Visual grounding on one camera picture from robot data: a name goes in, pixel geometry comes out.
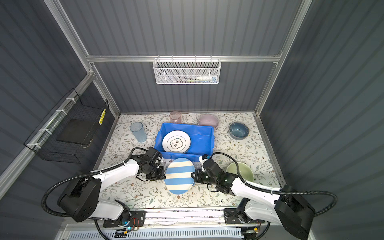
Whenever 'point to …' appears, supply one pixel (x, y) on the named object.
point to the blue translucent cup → (139, 132)
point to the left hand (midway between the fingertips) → (165, 177)
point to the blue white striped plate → (178, 177)
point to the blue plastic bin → (202, 138)
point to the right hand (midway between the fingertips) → (191, 176)
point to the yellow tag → (102, 117)
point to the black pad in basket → (76, 130)
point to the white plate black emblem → (176, 141)
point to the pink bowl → (208, 120)
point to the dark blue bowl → (238, 130)
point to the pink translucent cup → (175, 117)
